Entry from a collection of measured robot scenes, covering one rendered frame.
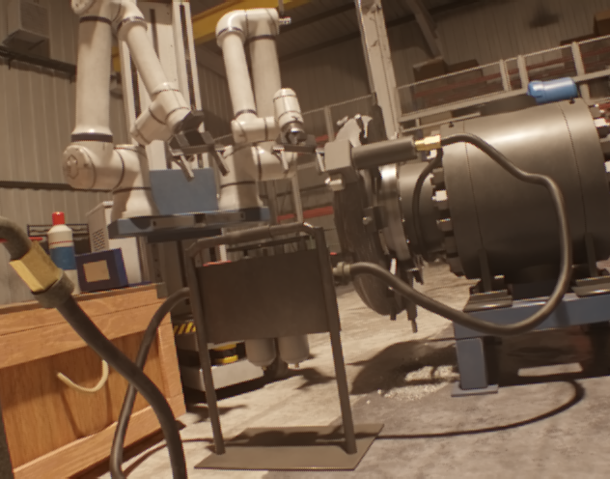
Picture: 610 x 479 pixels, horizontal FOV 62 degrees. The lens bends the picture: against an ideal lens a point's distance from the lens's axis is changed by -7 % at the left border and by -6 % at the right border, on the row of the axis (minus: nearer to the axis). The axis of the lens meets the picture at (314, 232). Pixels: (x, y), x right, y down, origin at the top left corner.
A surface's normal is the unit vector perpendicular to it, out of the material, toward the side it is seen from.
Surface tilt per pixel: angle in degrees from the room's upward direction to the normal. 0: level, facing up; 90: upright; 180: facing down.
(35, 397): 90
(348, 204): 84
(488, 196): 93
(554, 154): 74
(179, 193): 90
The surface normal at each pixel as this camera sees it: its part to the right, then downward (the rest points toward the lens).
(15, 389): 0.93, -0.15
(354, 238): -0.32, 0.22
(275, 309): -0.34, 0.01
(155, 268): 0.58, -0.12
